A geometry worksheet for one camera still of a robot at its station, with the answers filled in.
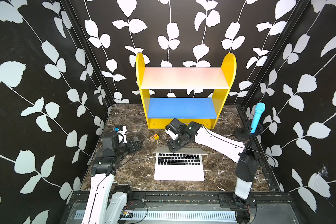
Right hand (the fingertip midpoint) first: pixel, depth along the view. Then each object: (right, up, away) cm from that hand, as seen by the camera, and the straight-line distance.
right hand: (171, 145), depth 80 cm
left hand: (-19, +5, -6) cm, 20 cm away
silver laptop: (+10, -14, +7) cm, 19 cm away
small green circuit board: (-23, -35, -9) cm, 43 cm away
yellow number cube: (-11, +2, +18) cm, 21 cm away
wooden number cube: (-14, +1, +15) cm, 21 cm away
